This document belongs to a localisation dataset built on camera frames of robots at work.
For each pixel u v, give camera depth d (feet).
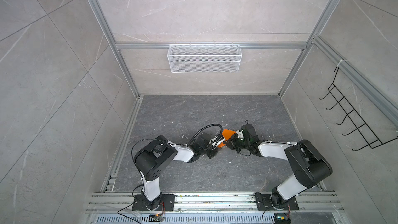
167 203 2.40
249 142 2.39
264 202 2.39
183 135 3.21
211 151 2.66
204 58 3.29
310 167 1.50
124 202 2.46
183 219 2.29
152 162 1.56
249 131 2.40
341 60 2.30
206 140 2.36
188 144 2.09
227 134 2.73
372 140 1.94
